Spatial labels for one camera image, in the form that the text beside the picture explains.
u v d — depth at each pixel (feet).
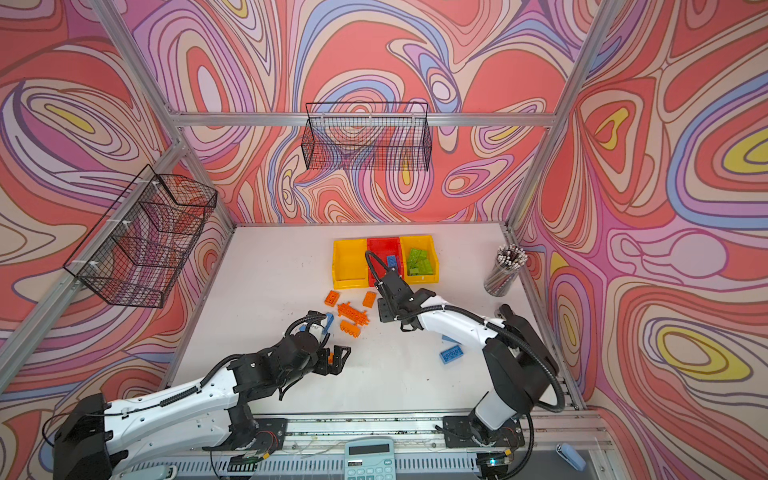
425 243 3.46
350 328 2.95
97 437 1.34
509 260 2.83
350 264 3.55
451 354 2.83
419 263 3.43
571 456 2.26
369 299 3.18
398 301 2.16
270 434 2.40
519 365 1.44
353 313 3.07
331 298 3.21
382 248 3.54
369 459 2.25
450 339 1.78
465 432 2.42
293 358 1.89
